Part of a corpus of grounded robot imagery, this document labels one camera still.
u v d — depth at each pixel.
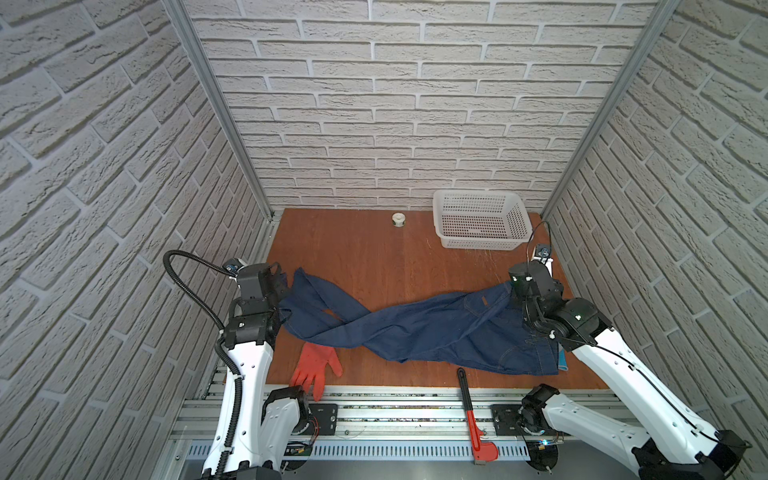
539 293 0.51
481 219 1.10
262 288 0.55
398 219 1.16
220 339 0.49
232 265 0.63
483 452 0.68
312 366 0.81
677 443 0.38
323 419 0.74
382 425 0.74
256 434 0.42
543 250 1.12
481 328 0.74
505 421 0.74
